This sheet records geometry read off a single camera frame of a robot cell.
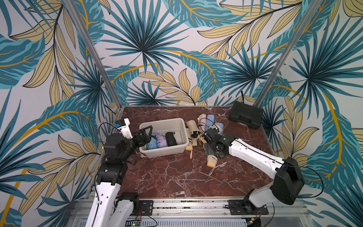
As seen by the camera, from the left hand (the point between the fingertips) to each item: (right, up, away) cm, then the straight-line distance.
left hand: (146, 131), depth 68 cm
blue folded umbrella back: (+38, +4, +39) cm, 54 cm away
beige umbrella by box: (+26, -2, +30) cm, 40 cm away
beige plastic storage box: (+13, +2, +30) cm, 33 cm away
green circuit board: (-6, -47, +3) cm, 48 cm away
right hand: (+36, -12, +16) cm, 41 cm away
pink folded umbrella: (+32, +5, +36) cm, 48 cm away
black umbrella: (+9, -8, +29) cm, 31 cm away
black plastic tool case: (+66, +10, +39) cm, 77 cm away
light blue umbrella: (-2, -10, +24) cm, 26 cm away
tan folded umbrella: (+42, +1, +33) cm, 53 cm away
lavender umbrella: (+3, -8, +27) cm, 28 cm away
